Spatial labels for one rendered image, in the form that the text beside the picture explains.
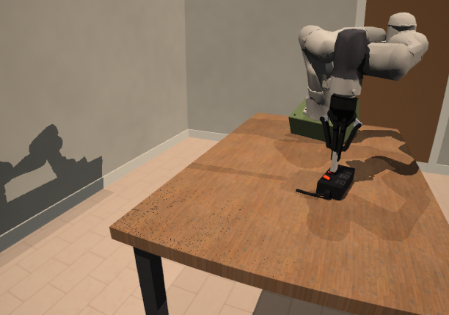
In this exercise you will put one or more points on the black power strip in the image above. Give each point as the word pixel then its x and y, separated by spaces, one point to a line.
pixel 335 184

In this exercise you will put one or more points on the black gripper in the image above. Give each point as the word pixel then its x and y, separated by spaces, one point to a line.
pixel 343 120

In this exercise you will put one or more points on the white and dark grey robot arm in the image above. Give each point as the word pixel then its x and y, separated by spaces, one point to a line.
pixel 387 57

